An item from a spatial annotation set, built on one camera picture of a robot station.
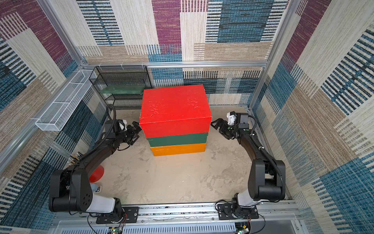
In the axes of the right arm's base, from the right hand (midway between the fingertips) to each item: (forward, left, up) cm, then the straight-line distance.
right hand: (216, 128), depth 88 cm
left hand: (0, +43, +1) cm, 43 cm away
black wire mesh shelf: (+36, +61, +14) cm, 72 cm away
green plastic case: (+23, +49, +12) cm, 55 cm away
